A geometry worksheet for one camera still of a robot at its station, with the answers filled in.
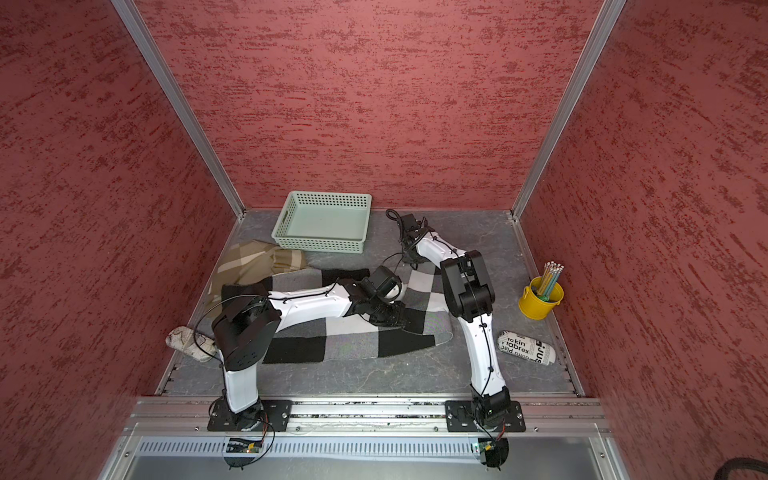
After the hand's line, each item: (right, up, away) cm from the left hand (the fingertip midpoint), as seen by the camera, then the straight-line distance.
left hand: (404, 328), depth 85 cm
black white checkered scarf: (-28, -4, +2) cm, 28 cm away
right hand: (+6, +19, +22) cm, 29 cm away
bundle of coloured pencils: (+43, +15, 0) cm, 45 cm away
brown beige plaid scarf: (-55, +18, +21) cm, 61 cm away
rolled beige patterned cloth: (-60, -4, -2) cm, 60 cm away
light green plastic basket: (-27, +33, +32) cm, 53 cm away
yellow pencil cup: (+39, +6, +4) cm, 40 cm away
